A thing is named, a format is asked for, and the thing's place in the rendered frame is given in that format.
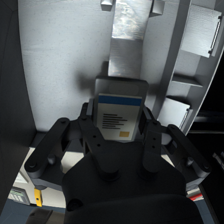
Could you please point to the small grey block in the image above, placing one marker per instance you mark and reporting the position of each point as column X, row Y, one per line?
column 106, row 4
column 158, row 7

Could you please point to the grey keypad card terminal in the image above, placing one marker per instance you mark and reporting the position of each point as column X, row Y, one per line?
column 18, row 195

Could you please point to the brown rounded object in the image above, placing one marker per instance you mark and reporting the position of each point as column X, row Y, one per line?
column 42, row 216

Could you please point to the shiny metal clip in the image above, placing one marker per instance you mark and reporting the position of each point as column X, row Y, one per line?
column 128, row 35

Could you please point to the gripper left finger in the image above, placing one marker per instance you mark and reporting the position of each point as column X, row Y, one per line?
column 46, row 145

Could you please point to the light grey cash drawer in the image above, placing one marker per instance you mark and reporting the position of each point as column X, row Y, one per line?
column 66, row 57

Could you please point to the grey keycard holder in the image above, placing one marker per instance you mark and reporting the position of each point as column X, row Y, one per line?
column 119, row 120

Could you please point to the dark grey cabinet panel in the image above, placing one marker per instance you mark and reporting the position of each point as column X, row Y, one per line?
column 12, row 105

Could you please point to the yellow box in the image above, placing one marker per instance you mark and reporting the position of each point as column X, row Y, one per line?
column 38, row 196

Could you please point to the white paper slip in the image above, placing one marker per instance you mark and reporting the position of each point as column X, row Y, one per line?
column 20, row 178

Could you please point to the red and white object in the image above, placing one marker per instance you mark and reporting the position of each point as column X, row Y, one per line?
column 196, row 196

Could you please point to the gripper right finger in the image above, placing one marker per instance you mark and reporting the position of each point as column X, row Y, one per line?
column 189, row 150

